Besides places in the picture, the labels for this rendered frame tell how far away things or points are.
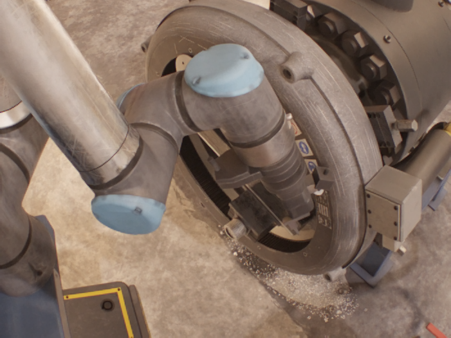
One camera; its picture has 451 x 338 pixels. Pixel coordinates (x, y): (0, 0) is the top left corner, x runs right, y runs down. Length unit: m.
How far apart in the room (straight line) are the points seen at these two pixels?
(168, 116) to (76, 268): 1.15
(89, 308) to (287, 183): 0.73
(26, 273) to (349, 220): 0.62
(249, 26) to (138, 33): 1.84
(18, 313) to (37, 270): 0.11
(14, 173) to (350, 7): 0.87
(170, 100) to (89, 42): 2.12
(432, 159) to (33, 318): 0.85
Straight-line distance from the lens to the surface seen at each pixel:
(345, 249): 0.95
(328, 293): 1.57
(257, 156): 0.64
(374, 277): 1.63
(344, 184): 0.82
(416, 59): 1.18
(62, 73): 0.44
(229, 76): 0.55
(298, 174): 0.70
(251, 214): 1.02
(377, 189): 0.81
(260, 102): 0.59
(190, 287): 1.57
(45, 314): 0.82
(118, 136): 0.50
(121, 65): 2.40
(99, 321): 1.22
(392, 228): 0.83
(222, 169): 0.70
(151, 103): 0.62
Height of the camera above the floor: 1.43
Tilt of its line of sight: 51 degrees down
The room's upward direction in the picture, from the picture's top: 3 degrees counter-clockwise
